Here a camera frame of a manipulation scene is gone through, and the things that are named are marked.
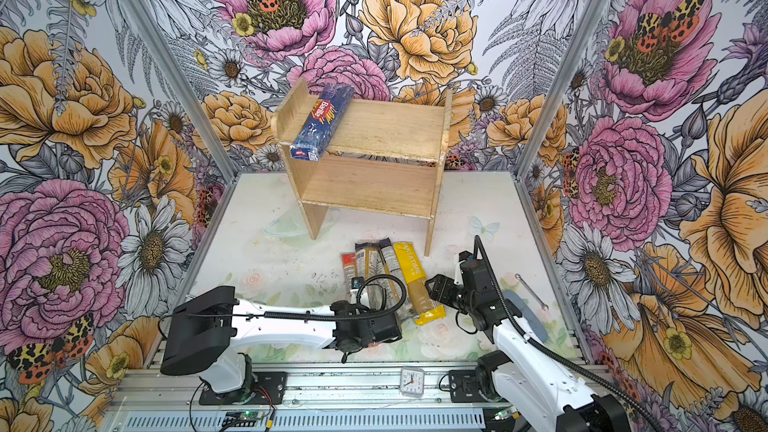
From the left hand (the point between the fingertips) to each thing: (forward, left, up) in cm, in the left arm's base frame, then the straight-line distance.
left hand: (367, 324), depth 81 cm
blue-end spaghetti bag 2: (+17, -6, +1) cm, 18 cm away
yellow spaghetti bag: (+5, -16, 0) cm, 16 cm away
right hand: (+6, -19, +3) cm, 20 cm away
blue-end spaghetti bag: (+16, -1, +3) cm, 16 cm away
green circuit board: (-20, +29, -4) cm, 35 cm away
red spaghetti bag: (+16, +6, 0) cm, 17 cm away
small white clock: (-13, -11, -2) cm, 18 cm away
